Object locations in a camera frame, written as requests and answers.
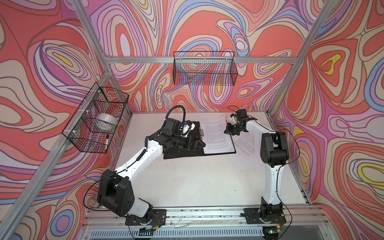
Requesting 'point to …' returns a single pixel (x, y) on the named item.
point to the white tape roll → (107, 118)
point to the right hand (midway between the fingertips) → (225, 133)
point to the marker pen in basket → (107, 141)
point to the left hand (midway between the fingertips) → (200, 144)
